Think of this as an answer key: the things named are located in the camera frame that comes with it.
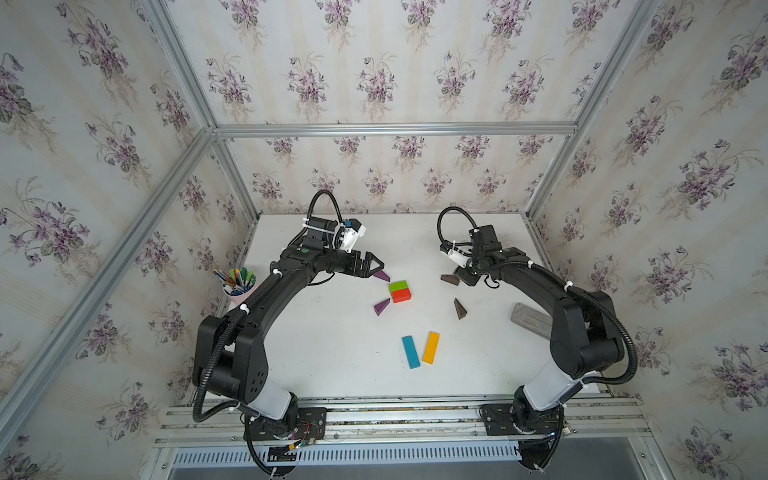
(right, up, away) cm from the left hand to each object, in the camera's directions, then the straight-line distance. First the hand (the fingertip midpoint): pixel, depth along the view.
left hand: (372, 263), depth 83 cm
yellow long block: (+17, -25, +3) cm, 31 cm away
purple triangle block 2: (+2, -15, +10) cm, 18 cm away
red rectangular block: (+9, -11, +13) cm, 19 cm away
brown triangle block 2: (+27, -15, +8) cm, 32 cm away
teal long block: (+11, -26, +3) cm, 28 cm away
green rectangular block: (+9, -8, +16) cm, 20 cm away
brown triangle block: (+26, -6, +16) cm, 31 cm away
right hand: (+31, -1, +11) cm, 33 cm away
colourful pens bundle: (-40, -5, +5) cm, 41 cm away
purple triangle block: (+3, -5, +18) cm, 19 cm away
